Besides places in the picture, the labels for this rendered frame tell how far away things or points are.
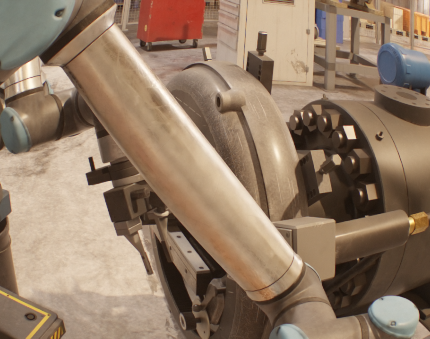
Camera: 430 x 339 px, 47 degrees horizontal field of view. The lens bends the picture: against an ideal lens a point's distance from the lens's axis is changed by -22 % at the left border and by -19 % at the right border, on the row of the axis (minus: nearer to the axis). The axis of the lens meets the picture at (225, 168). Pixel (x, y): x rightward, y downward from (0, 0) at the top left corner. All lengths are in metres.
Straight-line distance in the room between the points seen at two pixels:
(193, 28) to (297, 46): 1.81
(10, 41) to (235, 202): 0.38
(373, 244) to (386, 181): 0.28
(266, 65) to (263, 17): 3.89
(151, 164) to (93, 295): 1.50
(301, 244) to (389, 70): 0.94
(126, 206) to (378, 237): 0.44
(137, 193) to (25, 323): 0.70
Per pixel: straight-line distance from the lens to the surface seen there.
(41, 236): 2.54
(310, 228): 0.92
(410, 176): 1.32
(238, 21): 5.04
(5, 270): 1.90
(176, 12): 6.58
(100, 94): 0.64
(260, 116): 1.07
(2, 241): 1.85
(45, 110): 0.97
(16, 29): 0.47
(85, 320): 1.99
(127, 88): 0.64
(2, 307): 1.53
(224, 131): 1.07
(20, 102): 0.95
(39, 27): 0.47
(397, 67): 1.71
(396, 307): 0.76
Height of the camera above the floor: 1.24
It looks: 22 degrees down
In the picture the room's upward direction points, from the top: 4 degrees clockwise
